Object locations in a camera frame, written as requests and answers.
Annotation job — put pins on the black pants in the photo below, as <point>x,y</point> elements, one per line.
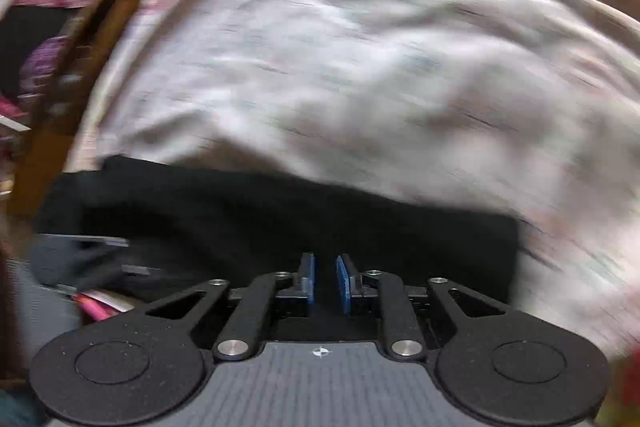
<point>280,227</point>

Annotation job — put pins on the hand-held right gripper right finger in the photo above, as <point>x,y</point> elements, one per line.
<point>343,283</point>

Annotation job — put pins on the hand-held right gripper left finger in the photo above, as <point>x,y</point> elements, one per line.
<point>310,278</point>

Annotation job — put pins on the white floral bed sheet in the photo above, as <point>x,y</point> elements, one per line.
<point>350,72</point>

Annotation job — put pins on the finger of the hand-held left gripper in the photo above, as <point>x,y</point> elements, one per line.
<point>80,241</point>

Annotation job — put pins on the black television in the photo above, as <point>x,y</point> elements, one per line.
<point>30,47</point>

